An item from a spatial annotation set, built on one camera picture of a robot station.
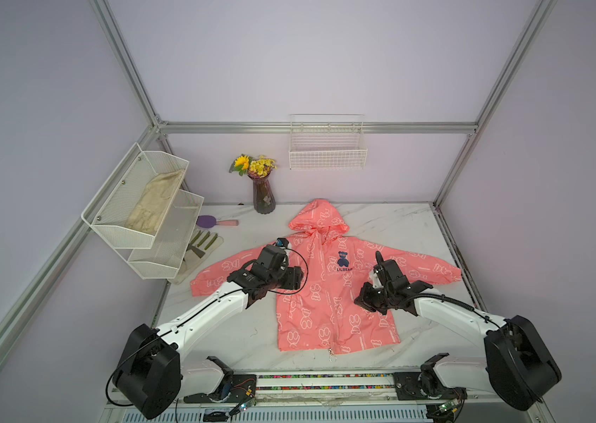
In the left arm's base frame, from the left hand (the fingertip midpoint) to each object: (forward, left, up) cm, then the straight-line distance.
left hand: (292, 276), depth 83 cm
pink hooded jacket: (+9, -9, -11) cm, 17 cm away
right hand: (-6, -21, -9) cm, 23 cm away
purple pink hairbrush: (+35, +40, -13) cm, 54 cm away
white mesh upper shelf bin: (+10, +48, +19) cm, 52 cm away
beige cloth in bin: (+19, +43, +18) cm, 50 cm away
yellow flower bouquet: (+41, +14, +12) cm, 45 cm away
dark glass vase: (+39, +14, -3) cm, 42 cm away
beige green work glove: (+20, +38, -10) cm, 44 cm away
